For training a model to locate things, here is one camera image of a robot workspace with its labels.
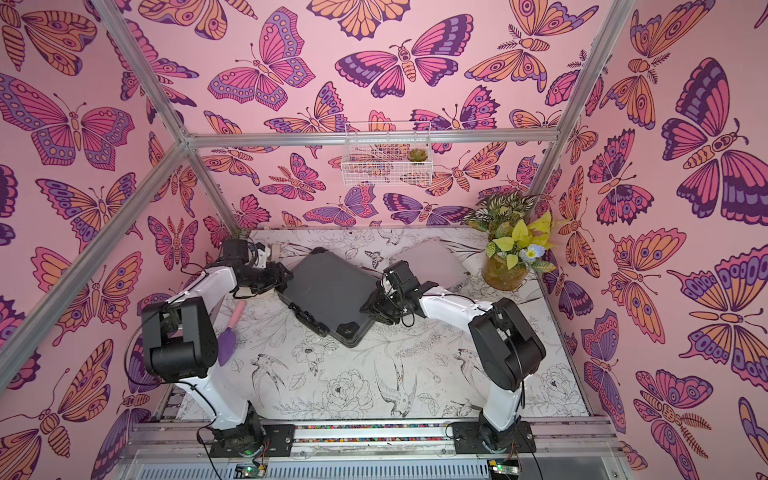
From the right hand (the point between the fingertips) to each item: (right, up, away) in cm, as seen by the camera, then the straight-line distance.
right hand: (364, 309), depth 88 cm
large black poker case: (-11, +4, +5) cm, 13 cm away
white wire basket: (+7, +48, +8) cm, 50 cm away
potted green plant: (+45, +21, 0) cm, 50 cm away
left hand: (-25, +9, +9) cm, 28 cm away
